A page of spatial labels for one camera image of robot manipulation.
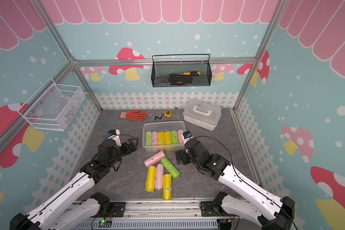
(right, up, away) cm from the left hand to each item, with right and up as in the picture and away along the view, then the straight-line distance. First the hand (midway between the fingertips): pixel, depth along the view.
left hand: (134, 143), depth 79 cm
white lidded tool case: (+42, +18, +23) cm, 51 cm away
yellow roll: (+13, 0, +18) cm, 22 cm away
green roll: (+4, +1, +20) cm, 20 cm away
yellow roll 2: (+18, +1, +18) cm, 25 cm away
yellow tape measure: (+16, +19, +37) cm, 44 cm away
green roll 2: (+22, +2, +18) cm, 29 cm away
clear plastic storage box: (+13, +9, +29) cm, 33 cm away
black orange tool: (+24, +36, +7) cm, 44 cm away
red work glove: (-12, +17, +37) cm, 43 cm away
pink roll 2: (+26, +5, +22) cm, 35 cm away
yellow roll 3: (+9, -21, +3) cm, 23 cm away
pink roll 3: (+10, -11, +9) cm, 18 cm away
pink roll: (+9, +1, +18) cm, 20 cm away
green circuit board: (-13, -40, -7) cm, 43 cm away
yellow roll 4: (+19, -24, -2) cm, 30 cm away
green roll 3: (+20, -16, +6) cm, 26 cm away
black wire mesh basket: (+27, +46, +15) cm, 56 cm away
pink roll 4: (+13, -20, +2) cm, 24 cm away
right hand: (+27, -3, -5) cm, 28 cm away
